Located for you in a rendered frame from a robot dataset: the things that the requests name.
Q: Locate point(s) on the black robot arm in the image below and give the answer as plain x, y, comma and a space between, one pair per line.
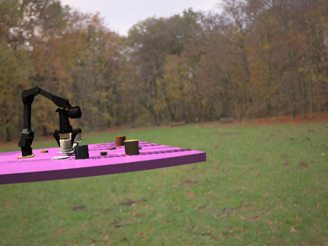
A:
27, 135

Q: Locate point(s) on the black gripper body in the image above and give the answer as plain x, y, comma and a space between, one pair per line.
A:
64, 125

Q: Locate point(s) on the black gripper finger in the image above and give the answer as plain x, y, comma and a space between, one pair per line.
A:
72, 138
57, 139

